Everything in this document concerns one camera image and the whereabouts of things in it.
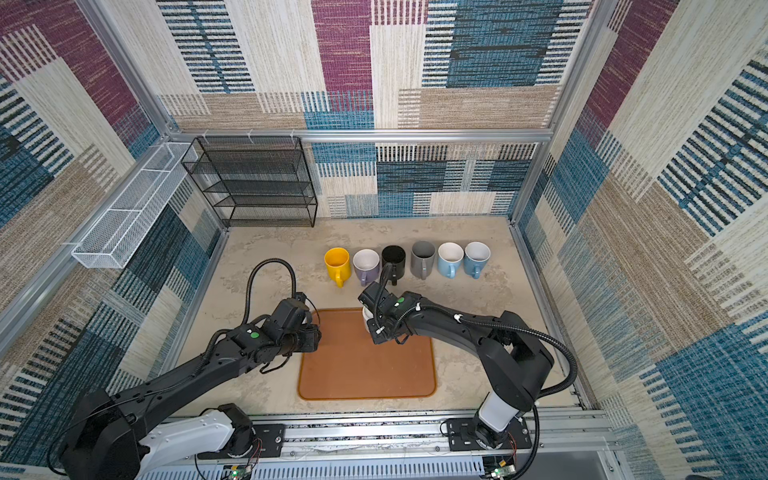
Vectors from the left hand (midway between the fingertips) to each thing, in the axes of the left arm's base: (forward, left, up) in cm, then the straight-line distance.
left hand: (316, 331), depth 83 cm
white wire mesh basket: (+12, +44, +26) cm, 52 cm away
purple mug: (+26, -13, -5) cm, 29 cm away
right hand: (0, -19, -3) cm, 19 cm away
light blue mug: (+23, -39, +2) cm, 46 cm away
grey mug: (+23, -31, +3) cm, 39 cm away
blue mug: (+25, -49, 0) cm, 55 cm away
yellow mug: (+22, -4, 0) cm, 23 cm away
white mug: (+4, -14, +1) cm, 14 cm away
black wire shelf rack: (+53, +28, +10) cm, 61 cm away
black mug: (+26, -23, +1) cm, 34 cm away
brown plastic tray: (-7, -8, -8) cm, 13 cm away
